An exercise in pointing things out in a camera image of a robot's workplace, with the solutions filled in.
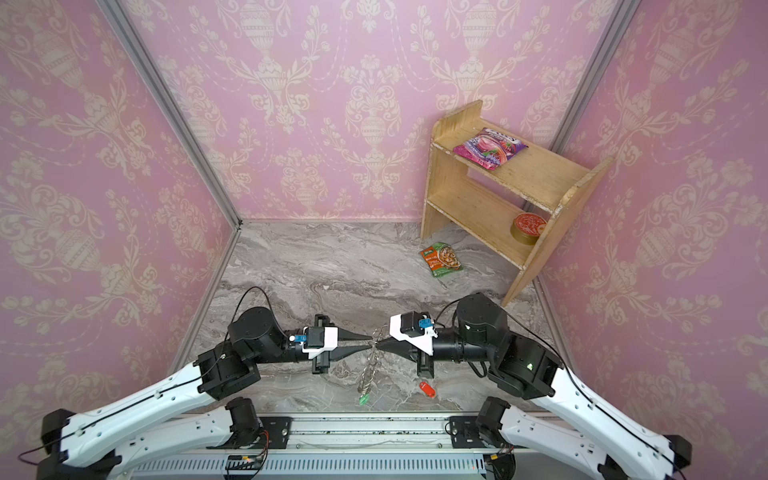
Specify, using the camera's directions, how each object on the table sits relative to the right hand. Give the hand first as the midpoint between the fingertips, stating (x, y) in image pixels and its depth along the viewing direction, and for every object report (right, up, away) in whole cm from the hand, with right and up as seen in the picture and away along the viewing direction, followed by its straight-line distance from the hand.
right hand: (382, 341), depth 55 cm
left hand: (-3, 0, -1) cm, 3 cm away
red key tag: (+11, -21, +26) cm, 36 cm away
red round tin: (+40, +23, +30) cm, 56 cm away
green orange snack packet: (+20, +13, +54) cm, 59 cm away
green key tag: (-6, -23, +25) cm, 34 cm away
